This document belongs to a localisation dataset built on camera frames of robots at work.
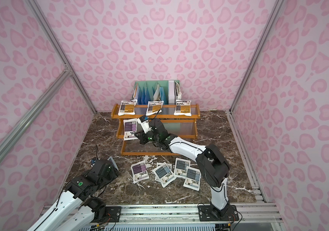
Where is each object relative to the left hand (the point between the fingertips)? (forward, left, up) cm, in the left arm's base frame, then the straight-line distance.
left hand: (116, 170), depth 79 cm
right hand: (+17, -9, +10) cm, 22 cm away
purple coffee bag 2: (+2, -11, -8) cm, 14 cm away
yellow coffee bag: (+27, -6, +21) cm, 35 cm away
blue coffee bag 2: (+5, -36, -8) cm, 37 cm away
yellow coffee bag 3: (+27, -37, +21) cm, 51 cm away
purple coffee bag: (+21, -6, +11) cm, 25 cm away
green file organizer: (+49, -29, +15) cm, 59 cm away
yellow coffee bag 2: (+27, -21, +22) cm, 41 cm away
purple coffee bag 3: (0, -26, -7) cm, 27 cm away
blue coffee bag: (0, -26, -7) cm, 27 cm away
